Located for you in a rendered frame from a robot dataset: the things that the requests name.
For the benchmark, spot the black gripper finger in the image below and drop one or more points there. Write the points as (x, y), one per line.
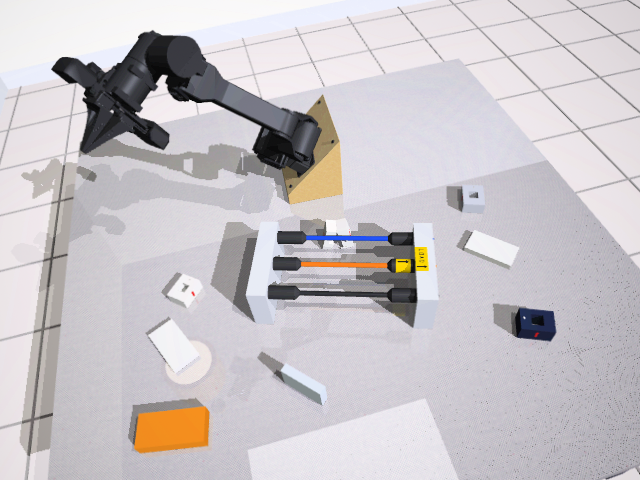
(112, 129)
(98, 117)

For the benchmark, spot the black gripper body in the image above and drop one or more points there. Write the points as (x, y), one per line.
(125, 90)

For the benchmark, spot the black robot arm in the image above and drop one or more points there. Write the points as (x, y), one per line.
(289, 135)

